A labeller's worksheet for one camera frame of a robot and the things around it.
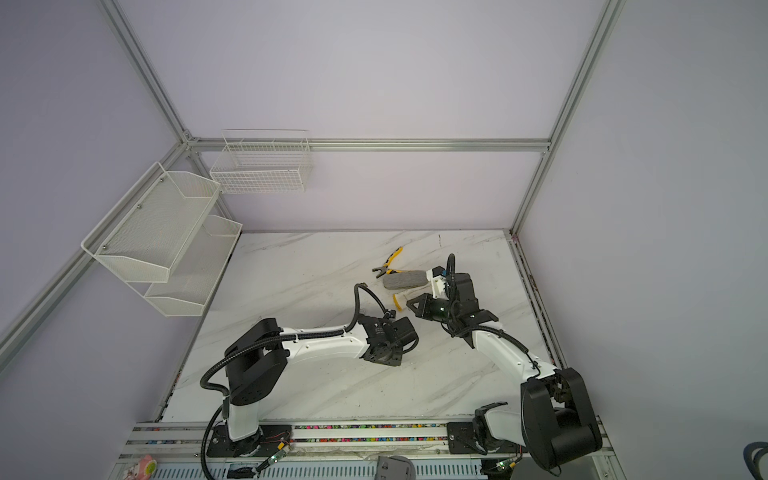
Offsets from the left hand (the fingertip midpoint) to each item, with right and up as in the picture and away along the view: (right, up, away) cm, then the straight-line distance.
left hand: (389, 356), depth 85 cm
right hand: (+5, +16, -2) cm, 17 cm away
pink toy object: (-56, -20, -18) cm, 62 cm away
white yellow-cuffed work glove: (+3, +14, +16) cm, 22 cm away
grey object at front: (+1, -21, -16) cm, 26 cm away
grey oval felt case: (+5, +21, +17) cm, 27 cm away
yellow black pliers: (-2, +25, +23) cm, 34 cm away
